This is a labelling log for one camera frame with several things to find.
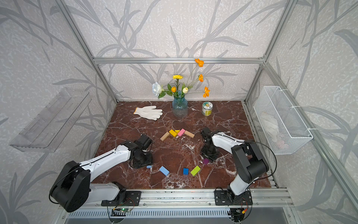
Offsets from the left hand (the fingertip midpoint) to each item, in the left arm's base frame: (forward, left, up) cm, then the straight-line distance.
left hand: (151, 164), depth 84 cm
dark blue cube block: (-4, -21, 0) cm, 22 cm away
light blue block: (-1, +1, 0) cm, 2 cm away
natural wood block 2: (+22, -23, -1) cm, 32 cm away
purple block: (+2, -34, 0) cm, 34 cm away
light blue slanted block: (-3, -9, -1) cm, 9 cm away
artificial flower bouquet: (+34, -5, +29) cm, 45 cm away
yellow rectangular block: (+23, -12, -1) cm, 26 cm away
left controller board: (-23, +10, -2) cm, 25 cm away
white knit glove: (+43, +9, -2) cm, 44 cm away
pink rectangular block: (+23, -18, -1) cm, 29 cm away
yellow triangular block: (+24, -15, 0) cm, 28 cm away
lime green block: (-3, -27, -1) cm, 27 cm away
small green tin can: (+41, -37, +7) cm, 56 cm away
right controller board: (-25, -47, -2) cm, 53 cm away
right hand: (+5, -33, -2) cm, 34 cm away
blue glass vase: (+39, -17, +9) cm, 43 cm away
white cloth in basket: (+15, -69, +22) cm, 74 cm away
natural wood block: (+21, -6, -2) cm, 22 cm away
